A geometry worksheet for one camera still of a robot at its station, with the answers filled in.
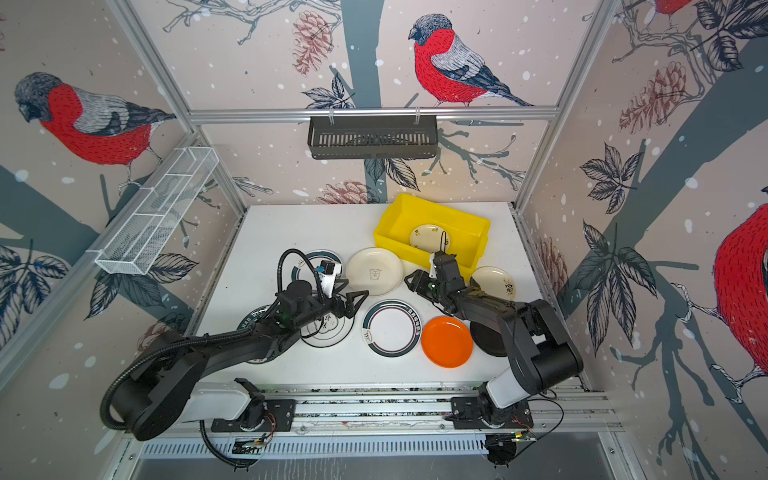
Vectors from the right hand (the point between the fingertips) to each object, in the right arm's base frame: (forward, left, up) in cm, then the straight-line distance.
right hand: (407, 283), depth 92 cm
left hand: (-8, +14, +9) cm, 18 cm away
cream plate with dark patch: (+5, -29, -6) cm, 30 cm away
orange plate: (-16, -12, -5) cm, 21 cm away
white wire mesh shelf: (+4, +68, +28) cm, 73 cm away
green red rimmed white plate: (-12, +4, -6) cm, 14 cm away
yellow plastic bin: (+25, -22, -5) cm, 34 cm away
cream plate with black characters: (+22, -8, -4) cm, 24 cm away
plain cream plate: (+7, +12, -5) cm, 15 cm away
